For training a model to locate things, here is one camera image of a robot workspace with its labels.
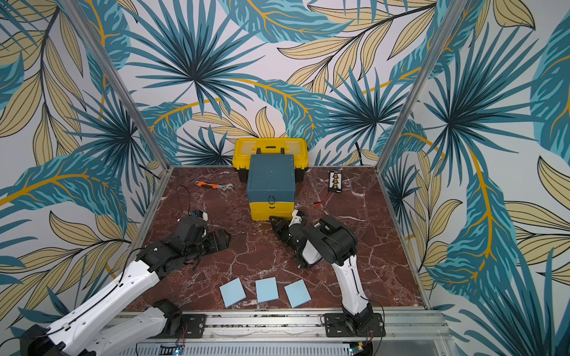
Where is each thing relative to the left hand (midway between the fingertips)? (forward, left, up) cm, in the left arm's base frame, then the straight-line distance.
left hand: (220, 243), depth 78 cm
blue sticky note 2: (-12, -16, -13) cm, 24 cm away
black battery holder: (+41, -48, -12) cm, 64 cm away
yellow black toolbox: (+46, -2, +3) cm, 46 cm away
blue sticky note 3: (-13, -28, -13) cm, 33 cm away
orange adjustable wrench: (+36, +13, -13) cm, 40 cm away
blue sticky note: (-13, -4, -14) cm, 19 cm away
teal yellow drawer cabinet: (+19, -17, +8) cm, 26 cm away
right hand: (+16, -16, -9) cm, 24 cm away
